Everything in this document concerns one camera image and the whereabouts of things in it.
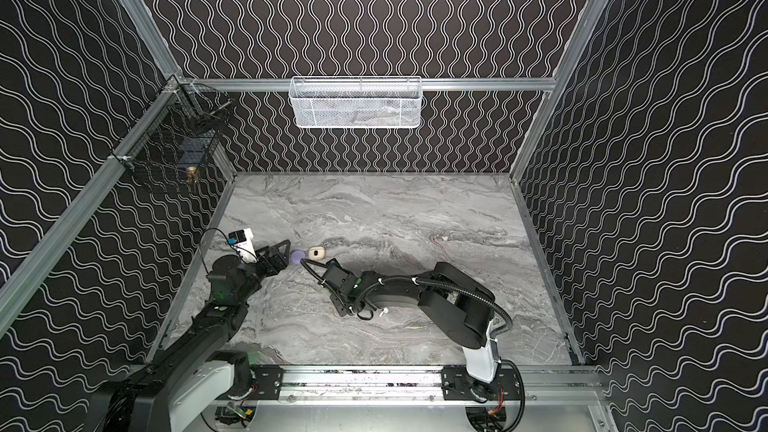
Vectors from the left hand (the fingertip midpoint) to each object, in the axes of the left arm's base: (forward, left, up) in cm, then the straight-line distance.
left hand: (288, 245), depth 83 cm
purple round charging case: (+5, +2, -14) cm, 15 cm away
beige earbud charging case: (+6, -4, -13) cm, 15 cm away
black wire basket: (+31, +39, +15) cm, 52 cm away
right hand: (-7, -16, -17) cm, 24 cm away
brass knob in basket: (+14, +26, +15) cm, 33 cm away
